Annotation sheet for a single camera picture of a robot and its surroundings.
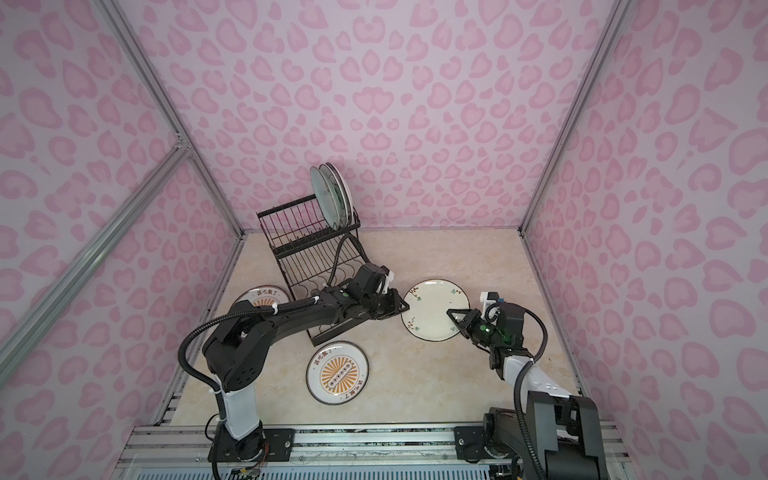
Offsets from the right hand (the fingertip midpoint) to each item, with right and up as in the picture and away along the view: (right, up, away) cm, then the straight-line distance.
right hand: (450, 314), depth 85 cm
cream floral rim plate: (-6, +3, +3) cm, 7 cm away
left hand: (-10, +2, +1) cm, 10 cm away
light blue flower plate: (-39, +35, +12) cm, 54 cm away
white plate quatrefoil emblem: (-35, +36, +13) cm, 52 cm away
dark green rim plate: (-29, +33, -3) cm, 44 cm away
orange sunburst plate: (-32, -17, 0) cm, 36 cm away
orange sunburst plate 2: (-60, +3, +16) cm, 62 cm away
